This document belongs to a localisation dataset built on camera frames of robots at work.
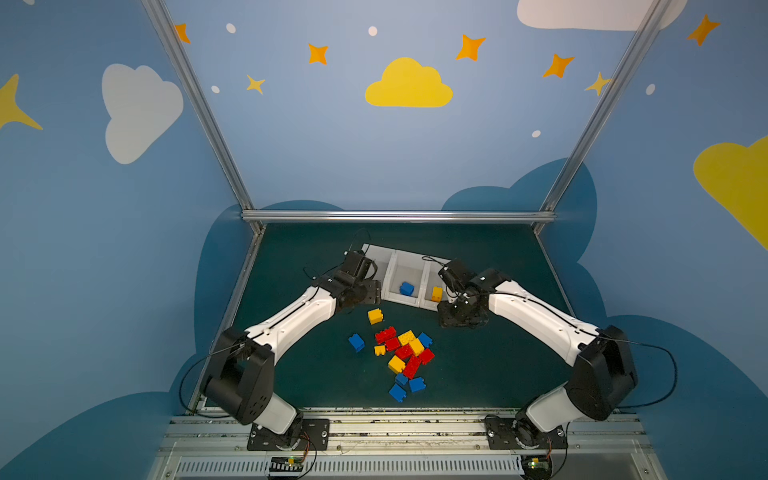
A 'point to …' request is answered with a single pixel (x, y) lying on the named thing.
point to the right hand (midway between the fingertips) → (451, 318)
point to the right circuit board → (536, 466)
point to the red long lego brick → (412, 366)
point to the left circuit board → (286, 464)
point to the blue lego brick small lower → (402, 379)
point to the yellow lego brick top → (375, 316)
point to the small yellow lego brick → (380, 350)
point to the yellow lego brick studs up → (407, 337)
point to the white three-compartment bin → (409, 278)
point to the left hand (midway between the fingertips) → (372, 286)
